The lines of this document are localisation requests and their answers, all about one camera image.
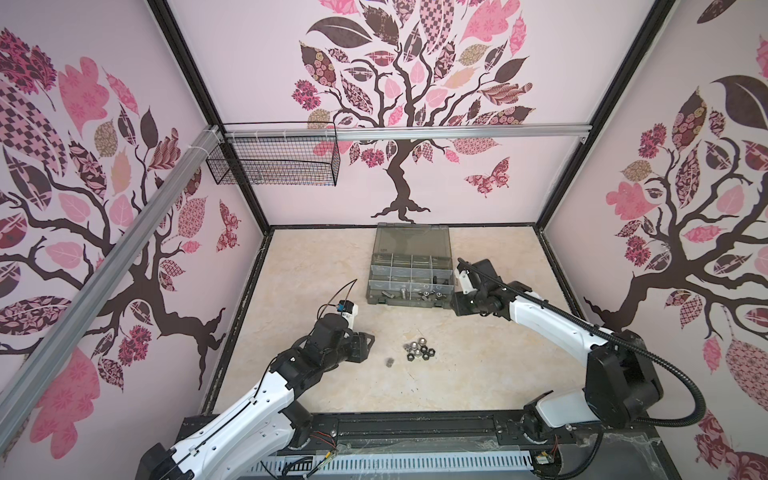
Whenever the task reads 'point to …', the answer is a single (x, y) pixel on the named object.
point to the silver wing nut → (431, 296)
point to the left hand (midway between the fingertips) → (367, 343)
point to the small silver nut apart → (389, 362)
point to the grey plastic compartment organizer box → (411, 265)
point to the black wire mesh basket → (284, 154)
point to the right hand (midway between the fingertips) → (456, 299)
